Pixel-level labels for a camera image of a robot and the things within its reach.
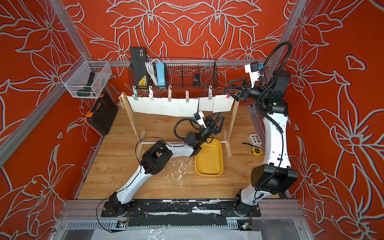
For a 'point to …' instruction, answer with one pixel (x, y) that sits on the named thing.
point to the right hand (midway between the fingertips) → (225, 87)
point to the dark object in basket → (196, 79)
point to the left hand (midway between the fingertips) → (222, 115)
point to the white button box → (254, 139)
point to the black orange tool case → (102, 115)
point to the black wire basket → (188, 73)
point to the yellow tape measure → (256, 151)
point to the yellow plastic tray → (209, 161)
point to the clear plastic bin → (87, 79)
